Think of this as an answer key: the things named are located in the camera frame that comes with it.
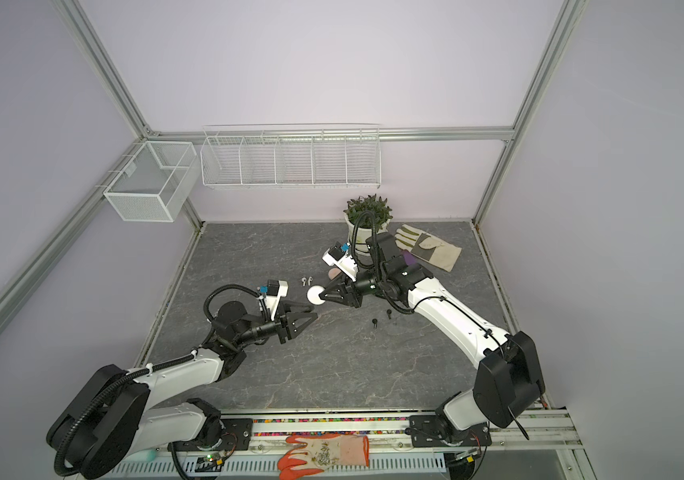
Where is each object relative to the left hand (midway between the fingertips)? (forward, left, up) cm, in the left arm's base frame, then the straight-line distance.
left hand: (315, 316), depth 75 cm
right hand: (+3, -3, +5) cm, 6 cm away
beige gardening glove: (+35, -40, -18) cm, 56 cm away
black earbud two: (+6, -17, -18) cm, 26 cm away
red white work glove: (-27, -1, -15) cm, 31 cm away
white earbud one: (+23, +6, -17) cm, 29 cm away
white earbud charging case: (+2, 0, +7) cm, 7 cm away
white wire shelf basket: (+53, +7, +12) cm, 55 cm away
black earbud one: (+9, -22, -18) cm, 30 cm away
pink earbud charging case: (+25, -4, -17) cm, 31 cm away
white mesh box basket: (+48, +54, +6) cm, 73 cm away
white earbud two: (+23, +4, -17) cm, 29 cm away
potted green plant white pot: (+36, -16, -2) cm, 39 cm away
